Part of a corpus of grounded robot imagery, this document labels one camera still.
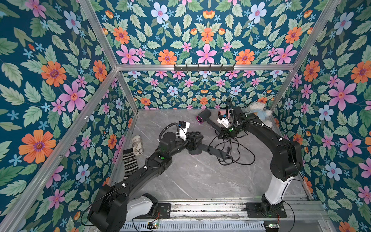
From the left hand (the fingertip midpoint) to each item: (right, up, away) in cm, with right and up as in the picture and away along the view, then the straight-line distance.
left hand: (200, 135), depth 74 cm
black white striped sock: (-44, -20, +16) cm, 51 cm away
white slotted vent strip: (-2, -47, 0) cm, 47 cm away
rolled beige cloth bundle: (-42, -8, +22) cm, 48 cm away
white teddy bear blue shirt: (+46, +18, +36) cm, 61 cm away
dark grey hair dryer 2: (+3, +10, +35) cm, 36 cm away
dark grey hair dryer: (-3, -5, -5) cm, 8 cm away
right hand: (+14, -1, +14) cm, 20 cm away
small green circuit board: (-25, -46, -2) cm, 52 cm away
